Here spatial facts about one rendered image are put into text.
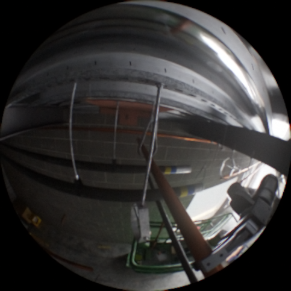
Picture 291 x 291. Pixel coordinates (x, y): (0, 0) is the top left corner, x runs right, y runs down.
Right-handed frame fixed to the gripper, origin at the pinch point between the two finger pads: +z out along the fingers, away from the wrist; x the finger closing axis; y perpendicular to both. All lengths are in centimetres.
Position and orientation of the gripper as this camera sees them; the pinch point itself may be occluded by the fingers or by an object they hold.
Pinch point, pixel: (207, 261)
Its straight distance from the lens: 21.8
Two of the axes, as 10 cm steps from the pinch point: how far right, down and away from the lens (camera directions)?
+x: 1.3, 9.5, 3.0
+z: -9.7, 1.8, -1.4
